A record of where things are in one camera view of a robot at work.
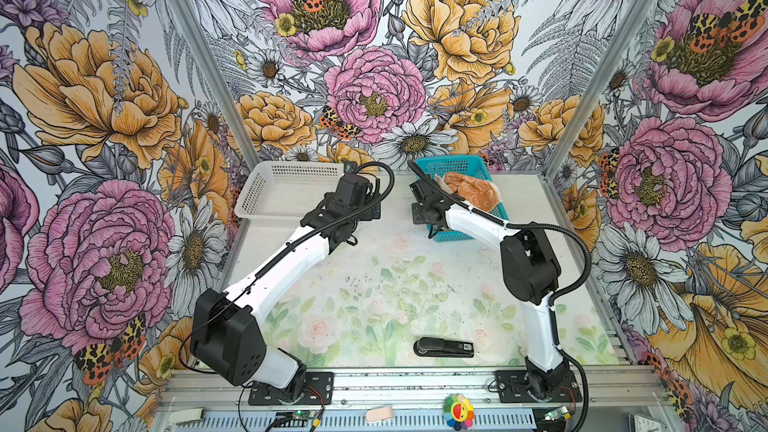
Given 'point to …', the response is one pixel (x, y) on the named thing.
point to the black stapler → (441, 348)
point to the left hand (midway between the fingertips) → (356, 205)
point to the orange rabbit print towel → (480, 194)
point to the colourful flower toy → (458, 411)
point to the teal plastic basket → (469, 164)
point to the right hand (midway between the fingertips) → (426, 218)
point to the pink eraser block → (381, 413)
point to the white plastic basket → (284, 190)
